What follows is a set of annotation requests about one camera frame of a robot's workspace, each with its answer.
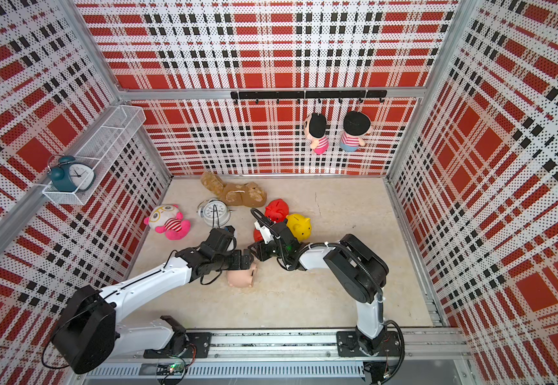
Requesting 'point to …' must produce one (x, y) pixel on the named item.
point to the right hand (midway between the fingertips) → (255, 246)
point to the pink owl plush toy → (167, 218)
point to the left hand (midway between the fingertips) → (245, 258)
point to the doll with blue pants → (356, 124)
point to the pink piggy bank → (241, 278)
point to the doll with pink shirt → (315, 126)
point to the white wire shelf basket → (104, 150)
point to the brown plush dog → (249, 194)
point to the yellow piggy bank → (301, 228)
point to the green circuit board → (171, 369)
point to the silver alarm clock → (214, 212)
